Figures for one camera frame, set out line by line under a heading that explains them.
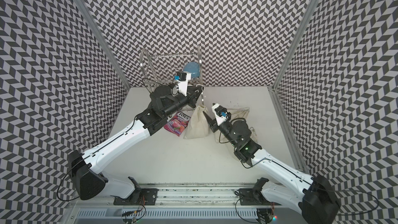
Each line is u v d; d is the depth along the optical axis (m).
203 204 0.72
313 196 0.39
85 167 0.40
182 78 0.55
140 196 0.68
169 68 0.77
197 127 0.84
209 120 0.63
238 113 0.91
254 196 0.65
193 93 0.58
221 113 0.55
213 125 0.62
